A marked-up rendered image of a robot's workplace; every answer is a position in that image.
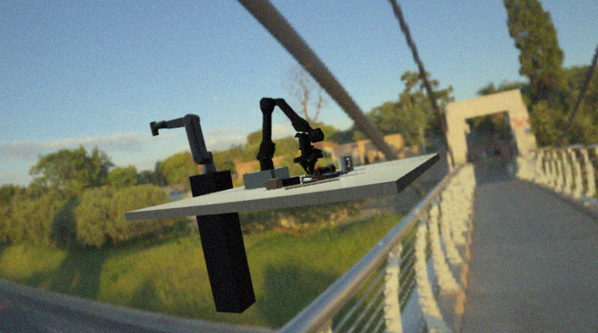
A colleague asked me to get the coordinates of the tan cube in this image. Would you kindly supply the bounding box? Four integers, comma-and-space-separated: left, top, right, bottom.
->
265, 178, 283, 191

